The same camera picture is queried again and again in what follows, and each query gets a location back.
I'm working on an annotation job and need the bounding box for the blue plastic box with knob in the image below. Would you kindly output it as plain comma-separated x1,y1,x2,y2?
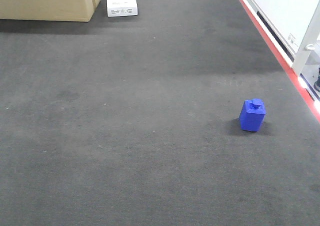
239,98,267,132

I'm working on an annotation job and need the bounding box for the long white carton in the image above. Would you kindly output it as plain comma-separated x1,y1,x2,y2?
106,0,139,18

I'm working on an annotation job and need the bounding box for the large cardboard box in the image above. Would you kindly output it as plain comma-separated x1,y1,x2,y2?
0,0,102,23

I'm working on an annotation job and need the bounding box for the white partition panel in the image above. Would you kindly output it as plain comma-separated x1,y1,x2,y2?
236,0,320,76

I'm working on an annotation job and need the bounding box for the person's foot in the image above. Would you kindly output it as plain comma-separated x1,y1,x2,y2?
313,67,320,91

